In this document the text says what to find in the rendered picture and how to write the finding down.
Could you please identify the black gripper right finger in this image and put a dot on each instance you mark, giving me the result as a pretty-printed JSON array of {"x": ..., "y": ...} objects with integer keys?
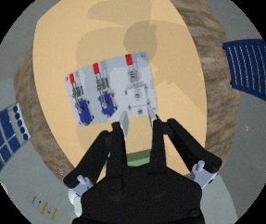
[{"x": 202, "y": 164}]

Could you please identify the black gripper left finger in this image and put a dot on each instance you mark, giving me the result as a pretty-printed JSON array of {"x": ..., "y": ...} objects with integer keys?
[{"x": 87, "y": 172}]

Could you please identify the toggle clamp with red handle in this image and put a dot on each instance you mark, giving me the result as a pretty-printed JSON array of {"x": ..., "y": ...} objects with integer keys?
[
  {"x": 101, "y": 84},
  {"x": 78, "y": 93},
  {"x": 132, "y": 78}
]

